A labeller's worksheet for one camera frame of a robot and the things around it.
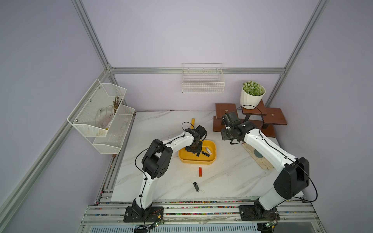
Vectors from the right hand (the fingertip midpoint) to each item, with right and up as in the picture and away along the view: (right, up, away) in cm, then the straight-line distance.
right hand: (228, 135), depth 86 cm
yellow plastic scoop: (-21, +8, +26) cm, 34 cm away
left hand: (-20, -11, +10) cm, 25 cm away
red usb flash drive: (-17, -23, +2) cm, 28 cm away
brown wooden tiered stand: (+26, +13, +13) cm, 31 cm away
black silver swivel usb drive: (-20, -29, -4) cm, 35 cm away
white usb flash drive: (-10, -11, +10) cm, 19 cm away
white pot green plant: (+12, +24, -4) cm, 27 cm away
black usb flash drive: (-13, -13, +10) cm, 21 cm away
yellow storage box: (-25, -14, +3) cm, 29 cm away
